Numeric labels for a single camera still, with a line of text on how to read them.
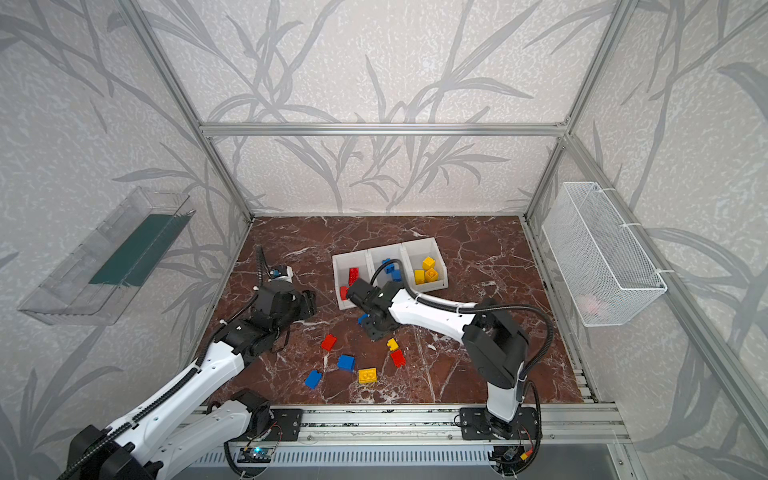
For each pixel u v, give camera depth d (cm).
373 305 61
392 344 87
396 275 102
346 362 83
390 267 102
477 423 74
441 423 75
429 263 102
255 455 71
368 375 81
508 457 76
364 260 99
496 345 46
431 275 99
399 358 85
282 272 71
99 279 64
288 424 74
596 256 63
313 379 81
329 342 87
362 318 91
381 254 104
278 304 62
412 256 103
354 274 101
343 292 93
